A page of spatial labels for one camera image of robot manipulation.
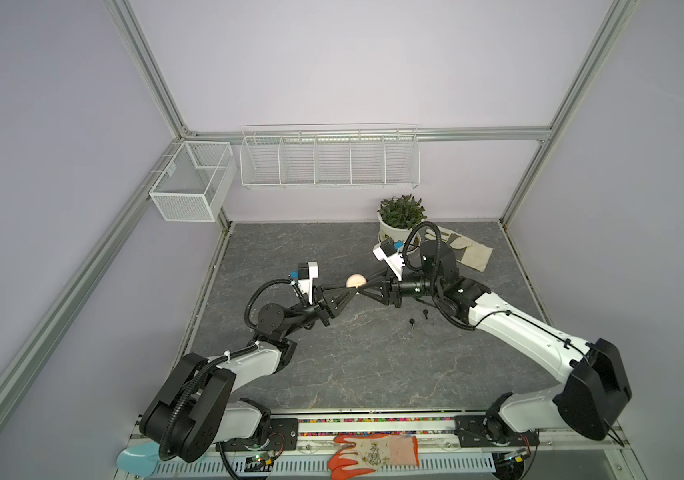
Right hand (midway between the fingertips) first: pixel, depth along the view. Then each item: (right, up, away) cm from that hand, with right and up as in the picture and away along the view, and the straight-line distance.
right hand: (359, 289), depth 71 cm
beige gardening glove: (+43, +8, +41) cm, 60 cm away
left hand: (-1, -1, -1) cm, 2 cm away
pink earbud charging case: (-1, +2, -2) cm, 3 cm away
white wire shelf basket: (-9, +41, +27) cm, 50 cm away
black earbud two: (+17, -13, +23) cm, 32 cm away
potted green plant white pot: (+14, +21, +31) cm, 40 cm away
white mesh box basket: (-56, +33, +32) cm, 73 cm away
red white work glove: (0, -39, -1) cm, 39 cm away
